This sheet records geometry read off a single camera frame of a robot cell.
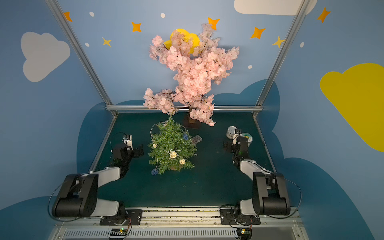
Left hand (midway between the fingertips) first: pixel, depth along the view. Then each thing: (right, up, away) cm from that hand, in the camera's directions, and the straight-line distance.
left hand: (134, 142), depth 92 cm
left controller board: (-1, -43, -19) cm, 47 cm away
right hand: (+64, +3, +1) cm, 64 cm away
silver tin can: (+64, +7, +12) cm, 65 cm away
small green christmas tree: (+26, -1, -22) cm, 34 cm away
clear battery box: (+39, +1, +12) cm, 41 cm away
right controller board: (+63, -44, -19) cm, 79 cm away
